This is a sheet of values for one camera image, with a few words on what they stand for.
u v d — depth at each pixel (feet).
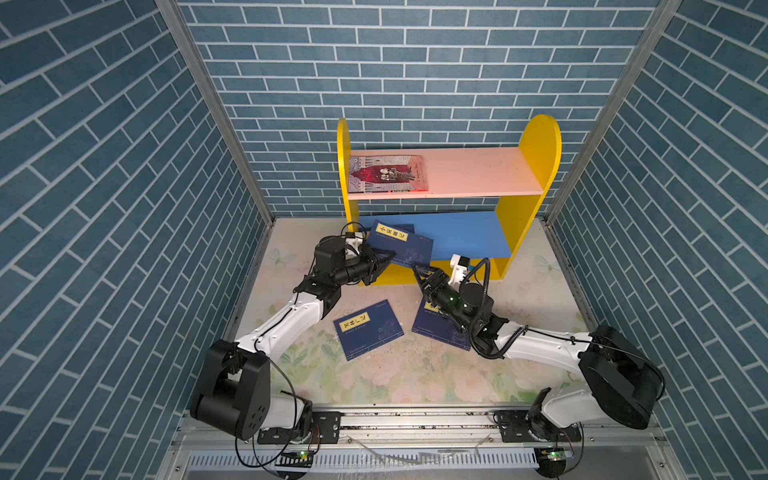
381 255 2.53
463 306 2.00
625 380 1.42
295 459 2.37
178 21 2.33
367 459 2.31
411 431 2.44
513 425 2.42
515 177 2.49
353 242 2.53
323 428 2.42
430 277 2.32
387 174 2.43
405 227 2.80
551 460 2.35
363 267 2.36
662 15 2.33
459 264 2.42
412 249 2.66
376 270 2.37
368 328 2.99
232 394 1.35
